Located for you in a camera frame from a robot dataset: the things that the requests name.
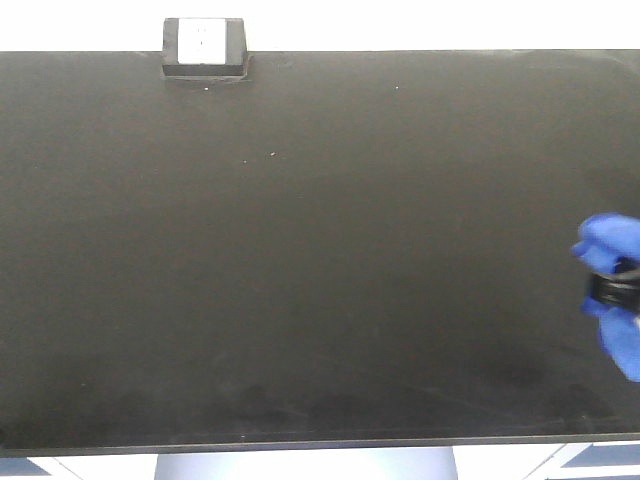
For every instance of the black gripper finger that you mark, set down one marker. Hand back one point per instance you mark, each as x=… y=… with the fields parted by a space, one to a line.
x=629 y=266
x=612 y=291

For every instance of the blue cloth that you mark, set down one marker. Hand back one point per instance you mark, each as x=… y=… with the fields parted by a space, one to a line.
x=607 y=240

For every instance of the black power outlet box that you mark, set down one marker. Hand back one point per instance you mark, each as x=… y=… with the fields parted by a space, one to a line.
x=202 y=47

